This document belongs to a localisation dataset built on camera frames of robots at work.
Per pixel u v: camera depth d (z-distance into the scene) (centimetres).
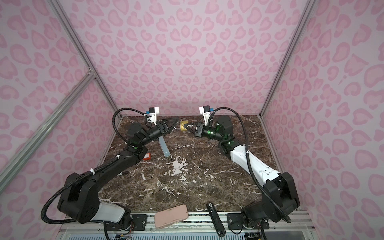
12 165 52
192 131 69
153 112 69
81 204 43
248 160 50
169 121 69
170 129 67
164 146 98
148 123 68
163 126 65
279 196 41
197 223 74
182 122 70
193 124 69
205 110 66
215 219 71
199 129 63
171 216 74
